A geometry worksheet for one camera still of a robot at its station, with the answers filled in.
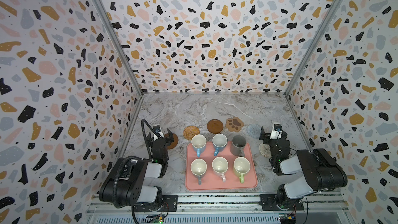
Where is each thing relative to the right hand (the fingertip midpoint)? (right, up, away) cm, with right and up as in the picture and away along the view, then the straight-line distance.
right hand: (273, 127), depth 89 cm
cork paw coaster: (-20, 0, +14) cm, 25 cm away
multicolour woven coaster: (-4, -14, +3) cm, 15 cm away
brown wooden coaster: (-58, -11, +5) cm, 60 cm away
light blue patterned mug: (-31, -8, +1) cm, 32 cm away
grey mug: (-20, -9, -1) cm, 22 cm away
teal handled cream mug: (-43, -21, -6) cm, 48 cm away
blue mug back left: (-43, -8, +1) cm, 44 cm away
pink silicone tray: (-36, -25, -11) cm, 45 cm away
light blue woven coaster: (-8, -4, +11) cm, 14 cm away
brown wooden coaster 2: (-33, -1, +14) cm, 36 cm away
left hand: (-65, -2, -1) cm, 65 cm away
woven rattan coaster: (-49, -4, +11) cm, 51 cm away
